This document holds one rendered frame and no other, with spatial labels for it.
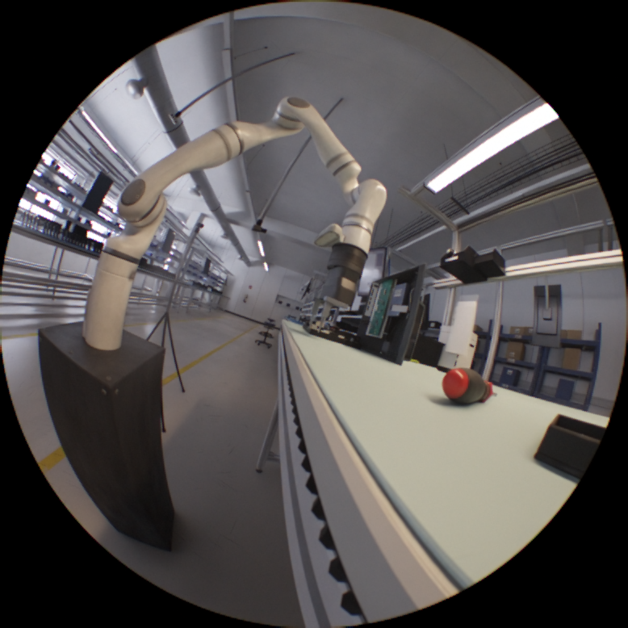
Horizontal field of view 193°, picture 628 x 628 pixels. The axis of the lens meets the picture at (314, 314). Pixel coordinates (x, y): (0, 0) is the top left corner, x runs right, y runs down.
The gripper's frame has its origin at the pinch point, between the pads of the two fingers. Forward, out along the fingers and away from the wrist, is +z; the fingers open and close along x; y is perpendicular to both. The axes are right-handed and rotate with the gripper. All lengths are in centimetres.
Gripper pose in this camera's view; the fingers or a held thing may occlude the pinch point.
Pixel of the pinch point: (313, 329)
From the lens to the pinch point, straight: 36.0
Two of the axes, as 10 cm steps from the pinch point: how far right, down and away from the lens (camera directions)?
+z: -3.1, 9.5, -0.5
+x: -3.6, -0.7, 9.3
